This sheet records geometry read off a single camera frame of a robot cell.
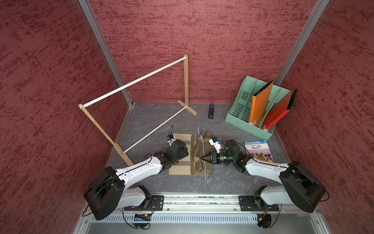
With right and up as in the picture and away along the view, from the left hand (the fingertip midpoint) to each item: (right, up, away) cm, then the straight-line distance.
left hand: (184, 152), depth 86 cm
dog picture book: (+49, 0, +7) cm, 50 cm away
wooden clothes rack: (-47, +1, +11) cm, 48 cm away
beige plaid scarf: (+8, +3, +4) cm, 10 cm away
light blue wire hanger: (+13, +13, +14) cm, 23 cm away
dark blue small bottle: (+19, +26, +24) cm, 40 cm away
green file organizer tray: (+43, +25, +28) cm, 57 cm away
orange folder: (+46, +31, 0) cm, 55 cm away
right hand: (+10, -3, -6) cm, 12 cm away
